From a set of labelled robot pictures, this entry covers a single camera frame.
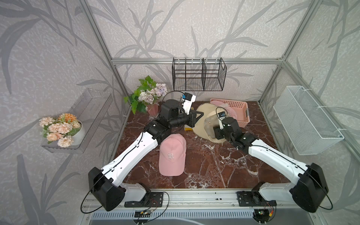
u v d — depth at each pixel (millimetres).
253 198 662
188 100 586
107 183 379
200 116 666
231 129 597
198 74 1050
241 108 1136
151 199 734
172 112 516
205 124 684
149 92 848
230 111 1115
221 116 707
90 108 748
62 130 503
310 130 589
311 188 397
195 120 587
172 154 808
